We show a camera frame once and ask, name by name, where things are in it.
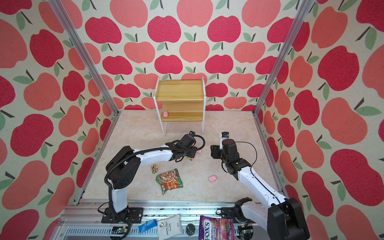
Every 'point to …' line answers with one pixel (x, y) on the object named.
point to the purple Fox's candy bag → (216, 229)
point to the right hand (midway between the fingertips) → (218, 146)
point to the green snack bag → (169, 180)
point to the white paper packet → (169, 227)
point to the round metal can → (190, 229)
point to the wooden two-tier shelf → (180, 101)
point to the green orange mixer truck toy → (190, 159)
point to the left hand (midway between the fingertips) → (195, 150)
